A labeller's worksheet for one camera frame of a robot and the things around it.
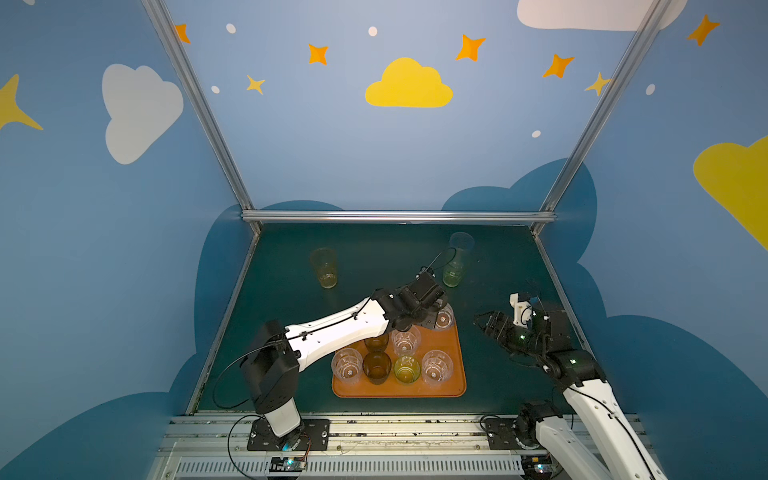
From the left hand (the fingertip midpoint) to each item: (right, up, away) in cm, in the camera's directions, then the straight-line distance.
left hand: (435, 312), depth 80 cm
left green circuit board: (-37, -35, -9) cm, 52 cm away
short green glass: (-7, -16, +2) cm, 18 cm away
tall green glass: (+11, +9, +28) cm, 31 cm away
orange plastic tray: (+6, -11, +11) cm, 16 cm away
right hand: (+13, -2, -2) cm, 13 cm away
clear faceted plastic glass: (-25, -16, +5) cm, 30 cm away
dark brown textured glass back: (-16, -12, +9) cm, 22 cm away
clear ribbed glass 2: (+1, -17, +5) cm, 18 cm away
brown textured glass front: (-16, -16, +2) cm, 22 cm away
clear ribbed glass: (-7, -12, +11) cm, 17 cm away
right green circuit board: (+23, -36, -8) cm, 44 cm away
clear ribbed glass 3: (+3, -3, +4) cm, 6 cm away
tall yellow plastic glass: (-35, +14, +21) cm, 43 cm away
